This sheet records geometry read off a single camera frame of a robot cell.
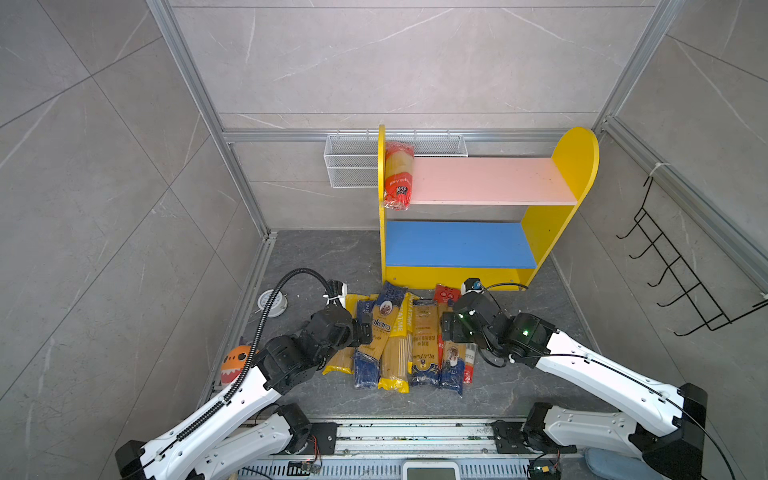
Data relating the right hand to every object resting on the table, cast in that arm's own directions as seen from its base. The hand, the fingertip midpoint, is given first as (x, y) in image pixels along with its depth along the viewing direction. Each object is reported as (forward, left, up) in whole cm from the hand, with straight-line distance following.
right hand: (452, 318), depth 76 cm
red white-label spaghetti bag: (-7, -6, -14) cm, 16 cm away
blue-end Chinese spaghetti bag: (-9, +6, -14) cm, 17 cm away
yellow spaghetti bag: (-5, +30, -14) cm, 33 cm away
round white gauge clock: (+13, +52, -14) cm, 56 cm away
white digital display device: (-31, +8, -13) cm, 34 cm away
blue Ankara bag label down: (-7, -1, -14) cm, 16 cm away
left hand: (0, +24, +5) cm, 25 cm away
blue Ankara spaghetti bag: (-6, +23, -11) cm, 26 cm away
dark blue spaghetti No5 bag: (+11, +24, -12) cm, 29 cm away
